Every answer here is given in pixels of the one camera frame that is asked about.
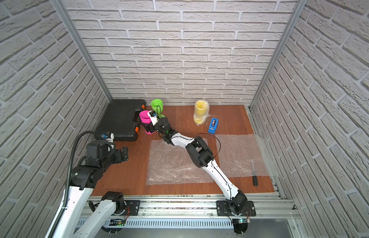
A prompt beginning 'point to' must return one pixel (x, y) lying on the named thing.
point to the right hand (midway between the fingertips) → (148, 118)
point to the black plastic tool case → (123, 118)
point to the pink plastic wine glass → (145, 118)
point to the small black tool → (255, 177)
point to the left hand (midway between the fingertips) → (120, 146)
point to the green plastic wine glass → (157, 105)
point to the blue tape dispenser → (213, 125)
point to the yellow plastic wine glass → (201, 107)
